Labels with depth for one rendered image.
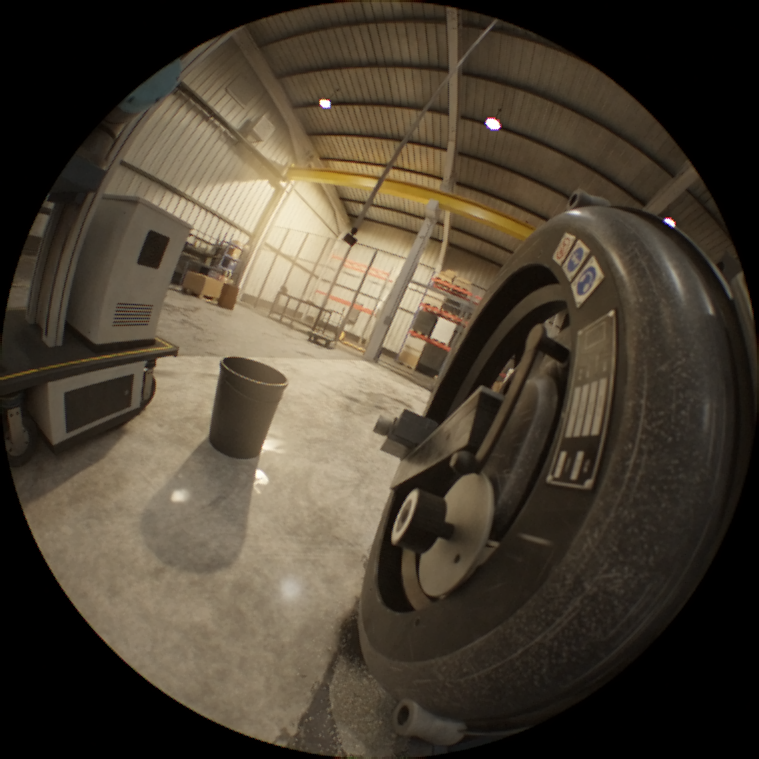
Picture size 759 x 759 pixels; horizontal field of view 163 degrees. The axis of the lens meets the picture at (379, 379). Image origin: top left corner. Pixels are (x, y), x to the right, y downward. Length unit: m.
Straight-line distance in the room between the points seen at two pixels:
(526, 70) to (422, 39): 2.55
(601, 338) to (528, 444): 0.09
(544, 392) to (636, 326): 0.09
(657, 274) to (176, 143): 9.13
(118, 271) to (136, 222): 0.17
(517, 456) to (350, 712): 0.66
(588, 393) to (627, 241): 0.11
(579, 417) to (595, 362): 0.03
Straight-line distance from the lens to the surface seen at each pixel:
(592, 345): 0.17
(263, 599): 0.78
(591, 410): 0.15
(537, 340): 0.21
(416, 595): 0.44
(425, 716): 0.24
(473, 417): 0.26
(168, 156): 8.97
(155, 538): 0.86
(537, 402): 0.21
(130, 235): 1.02
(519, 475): 0.20
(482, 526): 0.19
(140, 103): 0.73
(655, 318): 0.15
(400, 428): 0.52
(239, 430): 1.13
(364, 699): 0.74
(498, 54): 8.08
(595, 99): 8.20
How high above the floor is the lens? 0.68
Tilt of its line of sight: 8 degrees down
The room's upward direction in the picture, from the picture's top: 24 degrees clockwise
